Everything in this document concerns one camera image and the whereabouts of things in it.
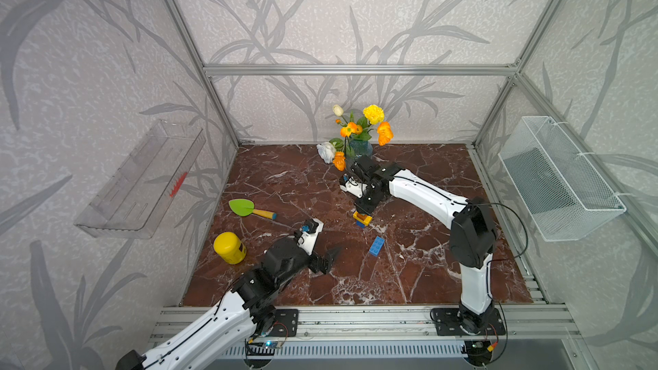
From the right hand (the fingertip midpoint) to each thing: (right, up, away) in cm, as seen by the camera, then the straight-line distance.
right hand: (361, 203), depth 89 cm
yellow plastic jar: (-42, -12, -10) cm, 45 cm away
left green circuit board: (-26, -36, -19) cm, 49 cm away
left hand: (-10, -10, -13) cm, 19 cm away
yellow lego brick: (+2, -6, 0) cm, 7 cm away
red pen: (-51, +8, -21) cm, 56 cm away
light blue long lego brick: (+5, -15, -1) cm, 16 cm away
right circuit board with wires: (+32, -39, -18) cm, 54 cm away
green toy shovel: (-45, -3, +10) cm, 46 cm away
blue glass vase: (0, +20, +10) cm, 23 cm away
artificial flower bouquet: (-9, +18, -6) cm, 21 cm away
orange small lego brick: (0, -5, +1) cm, 5 cm away
